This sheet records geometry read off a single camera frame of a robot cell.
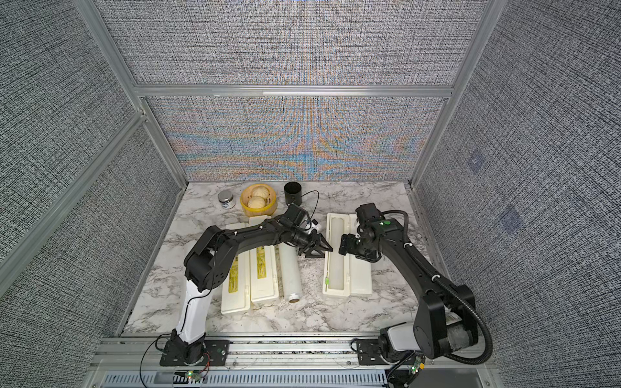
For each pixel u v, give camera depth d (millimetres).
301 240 817
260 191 1093
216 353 732
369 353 730
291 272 856
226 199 1064
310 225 926
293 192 1068
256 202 1054
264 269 819
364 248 690
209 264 543
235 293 777
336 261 858
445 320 412
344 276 817
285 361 731
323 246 837
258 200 1064
